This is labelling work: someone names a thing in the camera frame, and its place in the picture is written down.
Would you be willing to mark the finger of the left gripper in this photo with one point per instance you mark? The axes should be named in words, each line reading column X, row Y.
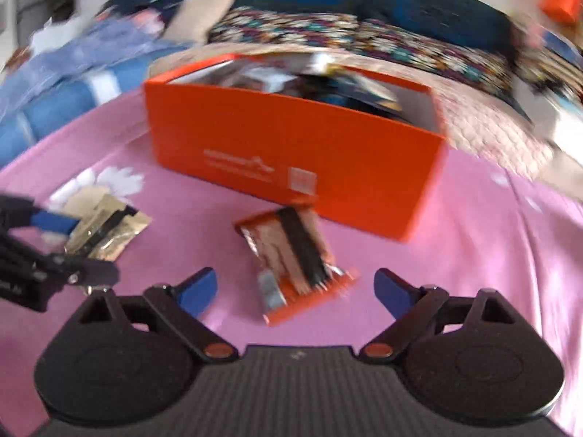
column 24, row 261
column 22, row 212

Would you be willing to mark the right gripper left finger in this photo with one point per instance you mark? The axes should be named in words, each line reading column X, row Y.
column 179, row 308

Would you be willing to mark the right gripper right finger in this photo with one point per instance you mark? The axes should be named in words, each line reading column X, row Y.
column 412, row 308

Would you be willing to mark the gold silver snack packet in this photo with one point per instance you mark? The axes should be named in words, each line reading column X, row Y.
column 106, row 225

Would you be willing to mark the pink bed sheet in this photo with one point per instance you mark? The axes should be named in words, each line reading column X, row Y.
column 481, row 227

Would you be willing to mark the orange brown snack packet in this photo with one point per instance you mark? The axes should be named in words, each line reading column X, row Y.
column 298, row 270

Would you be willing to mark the blue white blanket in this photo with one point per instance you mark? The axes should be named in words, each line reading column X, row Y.
column 55, row 87

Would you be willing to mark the orange cardboard box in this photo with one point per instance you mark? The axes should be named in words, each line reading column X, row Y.
column 361, row 170

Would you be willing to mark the beige pillow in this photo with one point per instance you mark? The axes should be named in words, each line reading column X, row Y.
column 194, row 20

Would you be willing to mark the floral crochet cushion cover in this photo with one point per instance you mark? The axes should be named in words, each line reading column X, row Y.
column 488, row 72

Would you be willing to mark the small orange box on shelf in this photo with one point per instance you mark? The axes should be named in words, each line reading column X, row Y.
column 563, row 12

